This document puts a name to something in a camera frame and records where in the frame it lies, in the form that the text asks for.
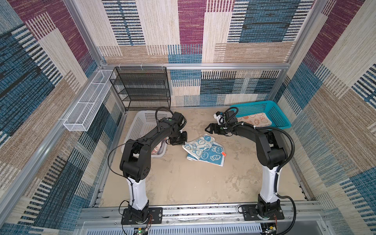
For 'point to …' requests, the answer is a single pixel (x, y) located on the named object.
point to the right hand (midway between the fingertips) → (210, 131)
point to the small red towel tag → (223, 153)
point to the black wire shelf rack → (143, 87)
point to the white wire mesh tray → (89, 104)
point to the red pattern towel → (155, 151)
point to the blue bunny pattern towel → (204, 149)
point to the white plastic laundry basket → (136, 122)
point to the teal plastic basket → (277, 119)
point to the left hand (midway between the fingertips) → (186, 141)
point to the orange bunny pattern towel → (259, 120)
